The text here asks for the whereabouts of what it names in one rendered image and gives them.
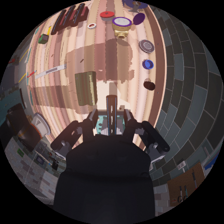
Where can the red pencil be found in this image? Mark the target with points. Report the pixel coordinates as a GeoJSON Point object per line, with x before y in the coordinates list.
{"type": "Point", "coordinates": [31, 74]}

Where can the dark red pipe tray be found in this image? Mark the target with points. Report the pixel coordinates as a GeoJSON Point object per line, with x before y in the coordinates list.
{"type": "Point", "coordinates": [84, 13]}

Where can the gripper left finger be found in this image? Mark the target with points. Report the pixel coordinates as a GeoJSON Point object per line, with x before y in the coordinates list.
{"type": "Point", "coordinates": [71, 130]}

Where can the green wall sign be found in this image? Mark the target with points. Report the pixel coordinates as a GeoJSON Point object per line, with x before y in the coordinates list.
{"type": "Point", "coordinates": [20, 152]}

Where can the grey round disc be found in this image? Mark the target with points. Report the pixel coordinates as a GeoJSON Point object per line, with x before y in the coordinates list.
{"type": "Point", "coordinates": [146, 45]}

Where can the blue round cap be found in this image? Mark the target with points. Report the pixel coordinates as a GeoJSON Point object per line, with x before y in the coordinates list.
{"type": "Point", "coordinates": [148, 64]}

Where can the black blue-striped long pipe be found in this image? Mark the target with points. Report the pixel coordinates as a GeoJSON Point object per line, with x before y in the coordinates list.
{"type": "Point", "coordinates": [77, 12]}
{"type": "Point", "coordinates": [68, 16]}
{"type": "Point", "coordinates": [58, 22]}

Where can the dark framed wall sign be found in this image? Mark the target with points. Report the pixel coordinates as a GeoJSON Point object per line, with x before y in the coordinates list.
{"type": "Point", "coordinates": [39, 160]}

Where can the black blue-striped pipe stub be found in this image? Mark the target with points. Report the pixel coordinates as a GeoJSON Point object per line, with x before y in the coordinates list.
{"type": "Point", "coordinates": [111, 112]}

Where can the teal cabinet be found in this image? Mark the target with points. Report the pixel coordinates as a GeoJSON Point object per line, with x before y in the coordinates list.
{"type": "Point", "coordinates": [9, 100]}

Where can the blue round stool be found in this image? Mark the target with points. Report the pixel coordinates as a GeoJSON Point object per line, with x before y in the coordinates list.
{"type": "Point", "coordinates": [134, 4]}

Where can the green tape measure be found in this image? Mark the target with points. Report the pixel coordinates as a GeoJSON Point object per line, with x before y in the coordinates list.
{"type": "Point", "coordinates": [43, 38]}

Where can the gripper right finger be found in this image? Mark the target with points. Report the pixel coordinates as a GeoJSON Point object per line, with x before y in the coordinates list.
{"type": "Point", "coordinates": [150, 133]}

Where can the purple round lid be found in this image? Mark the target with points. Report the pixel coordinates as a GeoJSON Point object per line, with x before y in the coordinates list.
{"type": "Point", "coordinates": [139, 18]}

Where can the olive green folded cloth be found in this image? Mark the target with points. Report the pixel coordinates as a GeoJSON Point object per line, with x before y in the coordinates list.
{"type": "Point", "coordinates": [85, 89]}

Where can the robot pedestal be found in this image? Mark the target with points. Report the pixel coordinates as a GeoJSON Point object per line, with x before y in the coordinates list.
{"type": "Point", "coordinates": [42, 123]}

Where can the brown pegboard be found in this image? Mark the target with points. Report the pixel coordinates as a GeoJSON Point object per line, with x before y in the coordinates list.
{"type": "Point", "coordinates": [187, 182]}

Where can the dark brown cylinder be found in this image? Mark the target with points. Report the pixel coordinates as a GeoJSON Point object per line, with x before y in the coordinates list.
{"type": "Point", "coordinates": [149, 85]}

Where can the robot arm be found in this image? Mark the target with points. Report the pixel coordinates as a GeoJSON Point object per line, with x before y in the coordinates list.
{"type": "Point", "coordinates": [22, 127]}

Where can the red round tin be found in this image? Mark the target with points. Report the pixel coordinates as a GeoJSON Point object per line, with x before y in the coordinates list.
{"type": "Point", "coordinates": [106, 15]}

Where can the white wall socket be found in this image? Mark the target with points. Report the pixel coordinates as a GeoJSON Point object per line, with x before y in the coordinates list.
{"type": "Point", "coordinates": [181, 165]}

